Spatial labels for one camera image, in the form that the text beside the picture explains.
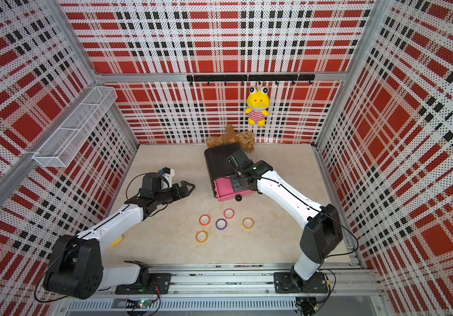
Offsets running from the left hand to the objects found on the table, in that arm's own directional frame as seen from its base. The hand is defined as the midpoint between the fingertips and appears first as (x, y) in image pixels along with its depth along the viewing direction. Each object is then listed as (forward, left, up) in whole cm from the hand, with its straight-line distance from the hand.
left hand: (192, 188), depth 87 cm
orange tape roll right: (-12, -26, -12) cm, 30 cm away
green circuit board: (-42, +13, -10) cm, 45 cm away
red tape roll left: (-10, -5, -12) cm, 16 cm away
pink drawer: (-1, -15, 0) cm, 15 cm away
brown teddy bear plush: (+35, -25, -3) cm, 44 cm away
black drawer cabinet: (+7, -13, +4) cm, 15 cm away
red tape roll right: (-6, -16, -12) cm, 21 cm away
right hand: (0, -24, +6) cm, 25 cm away
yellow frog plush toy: (+34, -31, +23) cm, 51 cm away
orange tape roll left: (-17, -5, -12) cm, 22 cm away
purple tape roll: (-12, -13, -12) cm, 21 cm away
